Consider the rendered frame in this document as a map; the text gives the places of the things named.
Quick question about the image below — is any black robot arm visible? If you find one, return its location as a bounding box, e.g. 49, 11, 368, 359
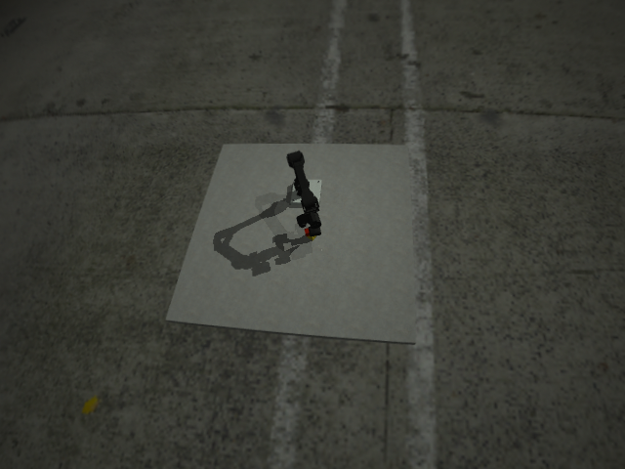
286, 151, 321, 229

